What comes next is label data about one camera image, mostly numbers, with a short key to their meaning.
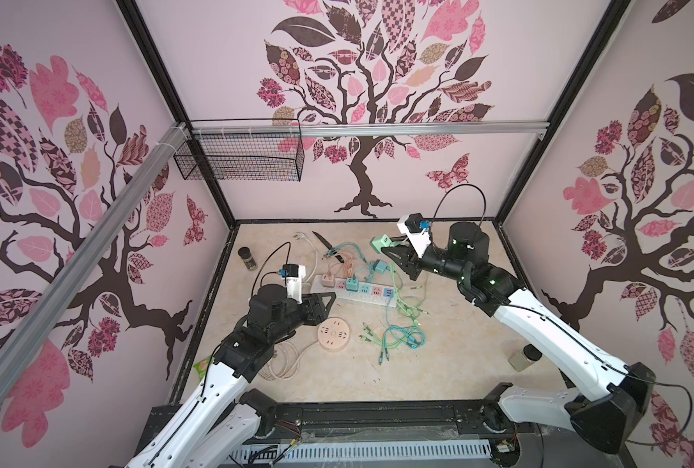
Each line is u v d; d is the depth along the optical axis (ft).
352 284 3.05
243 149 3.11
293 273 2.06
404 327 2.95
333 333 2.87
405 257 1.96
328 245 3.73
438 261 1.88
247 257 3.28
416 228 1.80
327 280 3.10
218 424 1.87
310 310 2.03
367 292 3.13
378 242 2.13
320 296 2.08
